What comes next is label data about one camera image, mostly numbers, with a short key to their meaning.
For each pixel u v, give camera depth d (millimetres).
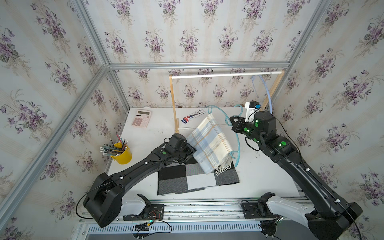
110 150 812
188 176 847
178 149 649
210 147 771
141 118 1110
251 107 599
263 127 495
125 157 848
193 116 1147
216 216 725
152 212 728
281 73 935
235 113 686
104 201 400
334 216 367
